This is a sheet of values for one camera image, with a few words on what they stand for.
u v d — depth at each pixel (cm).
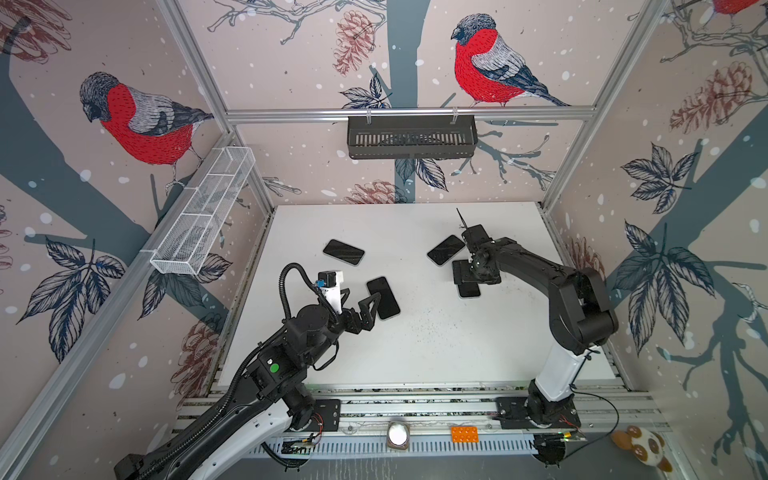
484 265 72
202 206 80
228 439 48
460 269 88
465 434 70
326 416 73
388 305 94
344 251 108
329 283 59
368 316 62
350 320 61
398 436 62
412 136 104
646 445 67
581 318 49
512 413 73
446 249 107
